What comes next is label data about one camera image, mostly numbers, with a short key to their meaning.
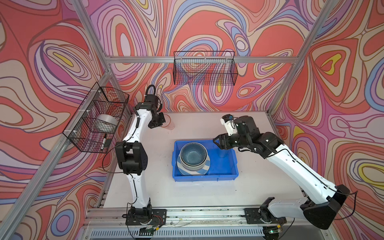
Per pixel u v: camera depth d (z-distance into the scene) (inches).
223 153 36.5
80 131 26.4
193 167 30.3
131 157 20.6
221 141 24.4
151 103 29.4
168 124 34.3
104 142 28.3
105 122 27.5
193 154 33.9
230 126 24.4
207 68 37.7
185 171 32.6
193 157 33.3
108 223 28.9
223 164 40.0
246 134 20.5
